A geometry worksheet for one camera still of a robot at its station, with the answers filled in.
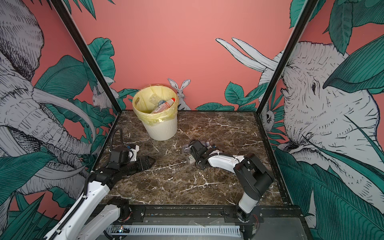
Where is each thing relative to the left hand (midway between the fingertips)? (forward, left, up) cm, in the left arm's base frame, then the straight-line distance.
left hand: (149, 160), depth 78 cm
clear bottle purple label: (+13, -19, -11) cm, 25 cm away
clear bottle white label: (+4, -23, -9) cm, 25 cm away
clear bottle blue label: (+38, 0, +9) cm, 39 cm away
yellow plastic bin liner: (+37, +9, +6) cm, 38 cm away
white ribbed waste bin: (+21, -6, -3) cm, 22 cm away
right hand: (+8, -22, -9) cm, 25 cm away
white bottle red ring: (+30, -7, +11) cm, 32 cm away
